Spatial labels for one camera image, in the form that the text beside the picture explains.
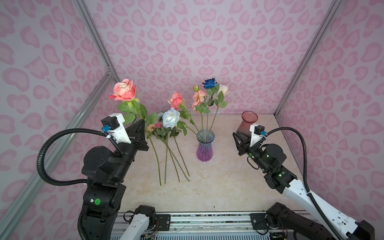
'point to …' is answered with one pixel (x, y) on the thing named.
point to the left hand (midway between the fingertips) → (142, 118)
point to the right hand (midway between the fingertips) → (235, 132)
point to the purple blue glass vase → (204, 149)
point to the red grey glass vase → (248, 117)
